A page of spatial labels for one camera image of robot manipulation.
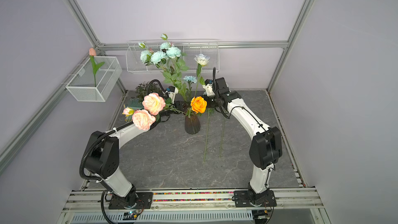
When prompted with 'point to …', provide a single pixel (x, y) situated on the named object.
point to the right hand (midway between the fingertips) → (199, 101)
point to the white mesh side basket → (81, 86)
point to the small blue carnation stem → (190, 79)
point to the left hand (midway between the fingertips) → (190, 104)
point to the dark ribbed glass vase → (192, 124)
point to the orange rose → (198, 104)
